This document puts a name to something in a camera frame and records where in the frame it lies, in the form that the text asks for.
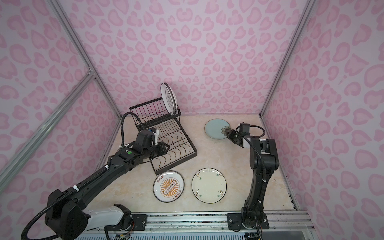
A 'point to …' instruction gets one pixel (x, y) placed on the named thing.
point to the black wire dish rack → (150, 115)
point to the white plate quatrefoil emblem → (168, 98)
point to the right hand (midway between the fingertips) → (229, 133)
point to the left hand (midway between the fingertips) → (170, 146)
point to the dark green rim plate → (174, 100)
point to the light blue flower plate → (217, 128)
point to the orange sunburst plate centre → (168, 186)
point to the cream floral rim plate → (209, 185)
